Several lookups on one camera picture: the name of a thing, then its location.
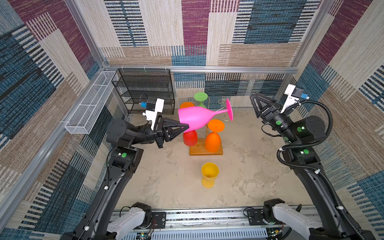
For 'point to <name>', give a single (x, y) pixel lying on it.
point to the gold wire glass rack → (207, 128)
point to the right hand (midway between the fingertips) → (251, 98)
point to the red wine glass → (190, 138)
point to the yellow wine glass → (209, 171)
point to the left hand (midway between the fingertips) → (188, 127)
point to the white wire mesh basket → (84, 120)
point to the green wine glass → (201, 96)
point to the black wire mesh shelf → (134, 86)
